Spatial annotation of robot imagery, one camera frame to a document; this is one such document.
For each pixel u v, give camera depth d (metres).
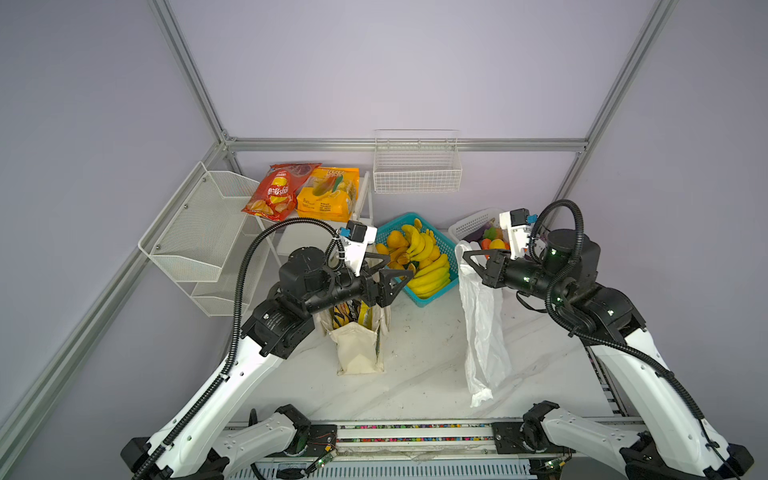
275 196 0.80
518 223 0.51
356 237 0.49
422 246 1.00
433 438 0.75
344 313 0.78
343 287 0.50
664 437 0.35
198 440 0.37
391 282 0.51
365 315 0.80
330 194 0.76
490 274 0.51
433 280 0.95
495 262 0.51
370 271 0.51
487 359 0.69
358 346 0.76
